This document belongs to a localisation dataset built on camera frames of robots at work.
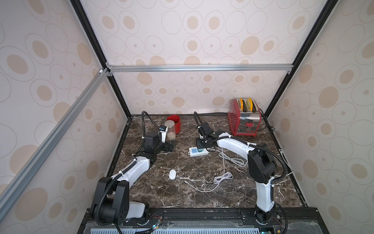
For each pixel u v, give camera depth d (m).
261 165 0.51
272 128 1.13
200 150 0.92
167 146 0.79
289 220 0.73
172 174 0.87
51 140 0.54
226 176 0.86
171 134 1.02
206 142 0.69
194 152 0.95
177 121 1.03
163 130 0.76
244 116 0.97
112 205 0.42
